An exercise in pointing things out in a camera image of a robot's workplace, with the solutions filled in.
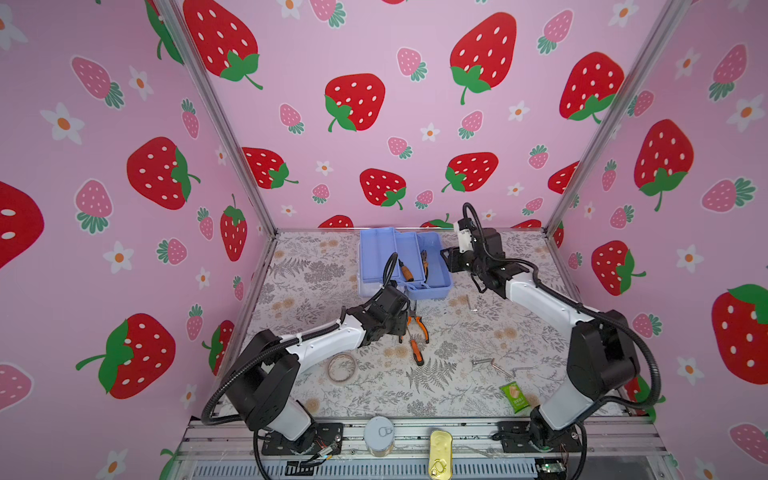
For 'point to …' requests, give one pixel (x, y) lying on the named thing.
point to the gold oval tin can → (440, 455)
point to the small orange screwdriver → (416, 353)
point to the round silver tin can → (379, 435)
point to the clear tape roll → (341, 367)
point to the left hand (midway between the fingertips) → (399, 317)
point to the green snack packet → (515, 396)
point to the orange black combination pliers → (412, 314)
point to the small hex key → (469, 305)
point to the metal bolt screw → (476, 361)
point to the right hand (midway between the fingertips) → (443, 250)
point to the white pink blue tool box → (422, 268)
